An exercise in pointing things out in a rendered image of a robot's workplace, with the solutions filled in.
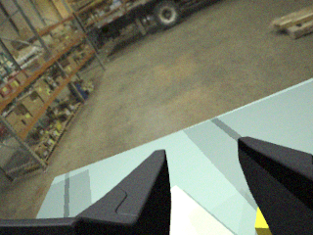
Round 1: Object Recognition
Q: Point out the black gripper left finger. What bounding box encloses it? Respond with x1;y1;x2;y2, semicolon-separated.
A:
0;149;171;235

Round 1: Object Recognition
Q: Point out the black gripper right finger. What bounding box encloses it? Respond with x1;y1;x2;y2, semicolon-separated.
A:
238;137;313;235

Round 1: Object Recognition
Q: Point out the yellow rectangular block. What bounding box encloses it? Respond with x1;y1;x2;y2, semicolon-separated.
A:
254;208;273;235

